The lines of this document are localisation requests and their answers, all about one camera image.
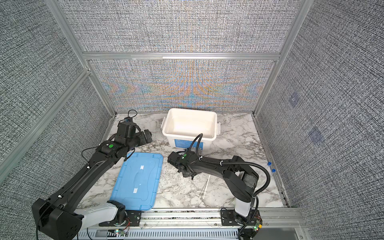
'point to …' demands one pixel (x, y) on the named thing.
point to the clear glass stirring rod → (206, 187)
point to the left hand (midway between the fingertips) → (145, 135)
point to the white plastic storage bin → (182, 126)
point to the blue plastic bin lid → (137, 182)
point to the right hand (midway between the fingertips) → (192, 170)
